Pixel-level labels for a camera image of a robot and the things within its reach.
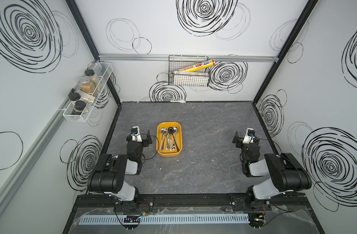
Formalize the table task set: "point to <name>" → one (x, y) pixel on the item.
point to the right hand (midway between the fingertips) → (246, 133)
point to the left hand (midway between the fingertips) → (140, 131)
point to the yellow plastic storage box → (179, 139)
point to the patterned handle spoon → (175, 130)
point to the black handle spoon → (171, 131)
